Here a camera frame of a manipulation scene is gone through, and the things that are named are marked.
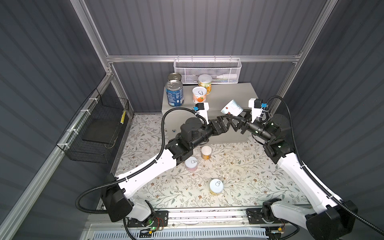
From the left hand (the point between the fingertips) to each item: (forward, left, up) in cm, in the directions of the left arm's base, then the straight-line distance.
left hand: (228, 117), depth 62 cm
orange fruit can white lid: (+4, +7, -35) cm, 35 cm away
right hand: (+2, -2, -1) cm, 3 cm away
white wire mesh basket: (+72, -12, -19) cm, 76 cm away
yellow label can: (-16, +3, -36) cm, 40 cm away
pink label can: (-3, +16, -36) cm, 39 cm away
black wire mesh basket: (+4, +64, -13) cm, 65 cm away
